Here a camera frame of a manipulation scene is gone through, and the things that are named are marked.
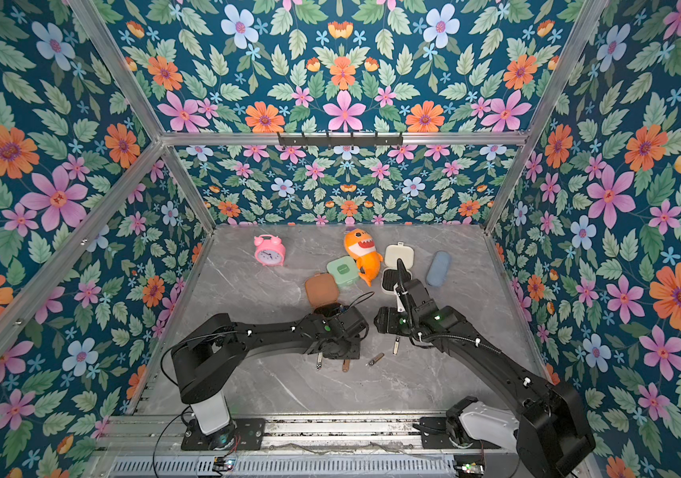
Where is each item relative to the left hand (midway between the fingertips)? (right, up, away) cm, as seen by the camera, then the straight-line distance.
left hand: (362, 353), depth 86 cm
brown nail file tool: (-5, -3, 0) cm, 6 cm away
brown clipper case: (-14, +17, +16) cm, 27 cm away
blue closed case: (+27, +24, +18) cm, 41 cm away
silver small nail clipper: (+10, +2, +2) cm, 11 cm away
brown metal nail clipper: (+4, -2, 0) cm, 4 cm away
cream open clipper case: (+9, +22, +18) cm, 30 cm away
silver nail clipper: (-13, -2, 0) cm, 13 cm away
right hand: (+8, +12, -4) cm, 15 cm away
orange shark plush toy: (0, +32, +18) cm, 36 cm away
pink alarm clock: (-33, +31, +17) cm, 48 cm away
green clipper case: (-7, +24, +18) cm, 30 cm away
